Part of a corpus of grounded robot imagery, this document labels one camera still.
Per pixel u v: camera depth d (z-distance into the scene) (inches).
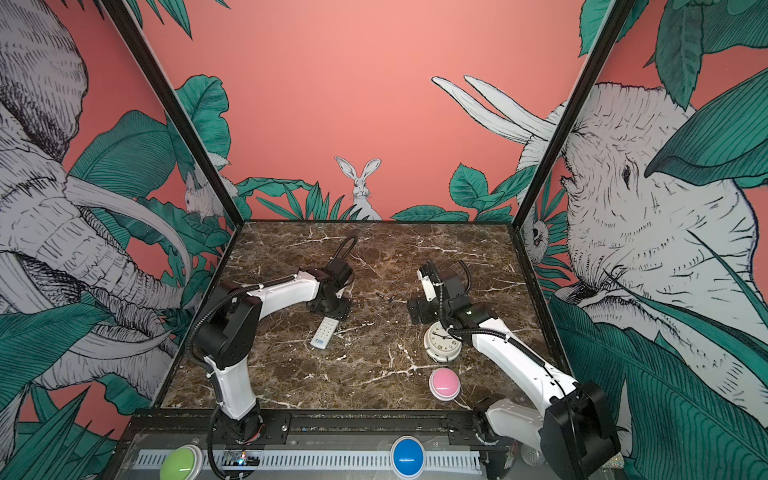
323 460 27.7
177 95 33.9
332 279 30.2
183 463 26.9
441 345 33.2
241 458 27.6
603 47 29.2
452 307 24.4
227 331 19.5
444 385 31.6
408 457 27.1
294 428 29.4
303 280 25.7
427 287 29.2
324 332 34.9
